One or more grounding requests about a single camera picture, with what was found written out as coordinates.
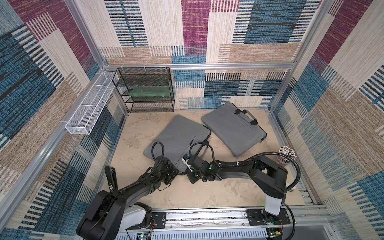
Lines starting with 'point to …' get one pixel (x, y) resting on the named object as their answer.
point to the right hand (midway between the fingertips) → (191, 174)
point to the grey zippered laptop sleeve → (182, 136)
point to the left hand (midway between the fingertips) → (180, 170)
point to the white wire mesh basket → (83, 121)
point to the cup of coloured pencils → (283, 161)
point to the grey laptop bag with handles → (236, 129)
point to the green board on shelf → (150, 91)
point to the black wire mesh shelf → (128, 78)
